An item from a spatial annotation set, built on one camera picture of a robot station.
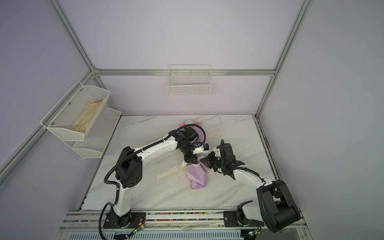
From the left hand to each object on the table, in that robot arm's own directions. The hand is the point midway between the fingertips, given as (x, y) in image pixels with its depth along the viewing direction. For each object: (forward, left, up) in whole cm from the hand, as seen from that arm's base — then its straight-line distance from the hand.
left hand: (193, 159), depth 86 cm
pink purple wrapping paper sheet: (-7, -2, -2) cm, 8 cm away
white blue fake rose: (+29, +4, +1) cm, 29 cm away
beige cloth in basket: (+11, +57, +21) cm, 62 cm away
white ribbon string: (-3, +7, -3) cm, 8 cm away
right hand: (-2, -3, +3) cm, 5 cm away
